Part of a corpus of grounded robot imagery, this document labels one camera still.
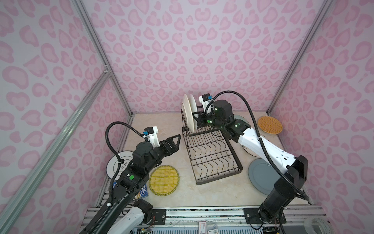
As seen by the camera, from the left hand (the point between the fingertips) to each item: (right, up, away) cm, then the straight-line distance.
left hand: (176, 136), depth 67 cm
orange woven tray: (+66, +5, +44) cm, 80 cm away
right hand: (+8, +11, +6) cm, 15 cm away
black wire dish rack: (+20, -15, +26) cm, 36 cm away
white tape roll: (+70, -42, +2) cm, 82 cm away
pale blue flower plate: (+47, +11, +54) cm, 72 cm away
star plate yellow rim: (+5, +10, +5) cm, 12 cm away
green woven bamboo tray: (-9, -27, +18) cm, 34 cm away
